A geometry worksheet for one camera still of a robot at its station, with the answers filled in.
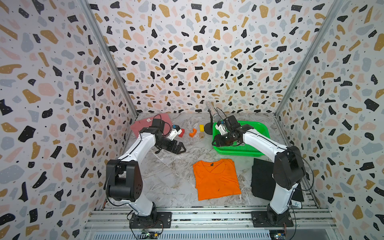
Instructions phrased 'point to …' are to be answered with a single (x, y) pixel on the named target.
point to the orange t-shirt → (216, 178)
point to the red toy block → (182, 133)
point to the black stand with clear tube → (215, 117)
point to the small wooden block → (201, 135)
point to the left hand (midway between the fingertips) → (180, 147)
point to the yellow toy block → (201, 128)
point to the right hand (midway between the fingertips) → (215, 143)
